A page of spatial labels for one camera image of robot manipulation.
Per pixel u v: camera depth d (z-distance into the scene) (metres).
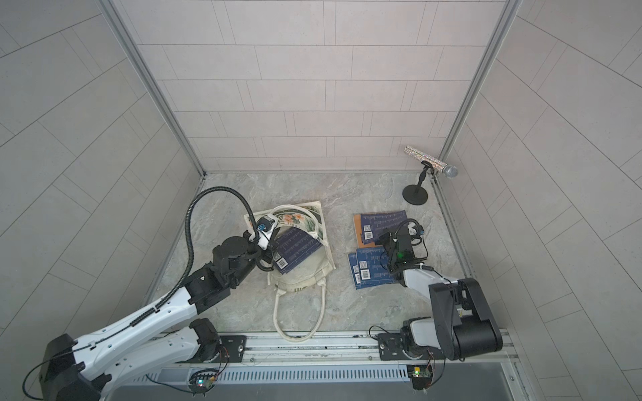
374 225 0.93
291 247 0.88
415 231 0.78
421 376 0.68
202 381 0.64
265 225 0.59
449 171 0.87
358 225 0.95
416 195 1.07
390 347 0.71
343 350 0.72
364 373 0.68
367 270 0.83
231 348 0.71
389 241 0.79
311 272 0.85
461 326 0.42
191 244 0.50
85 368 0.38
